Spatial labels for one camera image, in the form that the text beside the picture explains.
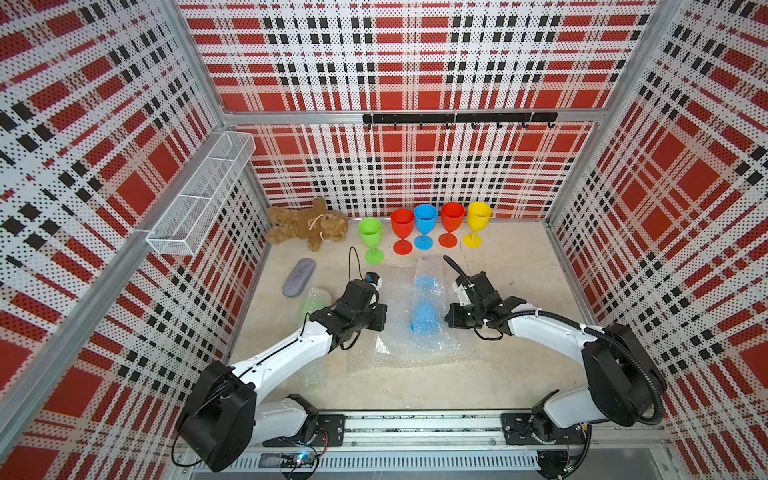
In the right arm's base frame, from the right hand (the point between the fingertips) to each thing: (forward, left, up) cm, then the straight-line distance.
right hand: (451, 317), depth 88 cm
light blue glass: (-1, +7, +6) cm, 9 cm away
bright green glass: (+30, +25, +6) cm, 39 cm away
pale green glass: (+4, +41, +4) cm, 41 cm away
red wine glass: (+35, -4, +9) cm, 36 cm away
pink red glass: (+32, +14, +9) cm, 36 cm away
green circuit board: (-34, +38, -4) cm, 52 cm away
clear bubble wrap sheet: (-9, +16, -1) cm, 18 cm away
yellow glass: (+33, -12, +9) cm, 37 cm away
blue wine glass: (+35, +6, +8) cm, 36 cm away
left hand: (0, +19, +4) cm, 20 cm away
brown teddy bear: (+37, +48, +1) cm, 61 cm away
